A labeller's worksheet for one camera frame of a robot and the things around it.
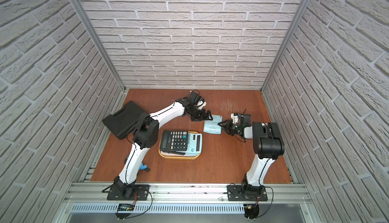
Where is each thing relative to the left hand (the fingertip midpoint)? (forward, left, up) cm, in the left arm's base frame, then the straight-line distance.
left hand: (204, 113), depth 97 cm
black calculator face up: (-22, +18, +4) cm, 28 cm away
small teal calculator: (-22, +6, +2) cm, 23 cm away
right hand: (-6, -11, -4) cm, 13 cm away
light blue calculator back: (-7, -5, -4) cm, 10 cm away
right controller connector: (-52, -21, -6) cm, 56 cm away
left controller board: (-49, +40, -11) cm, 65 cm away
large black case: (-5, +51, -2) cm, 52 cm away
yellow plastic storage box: (-27, +17, -4) cm, 32 cm away
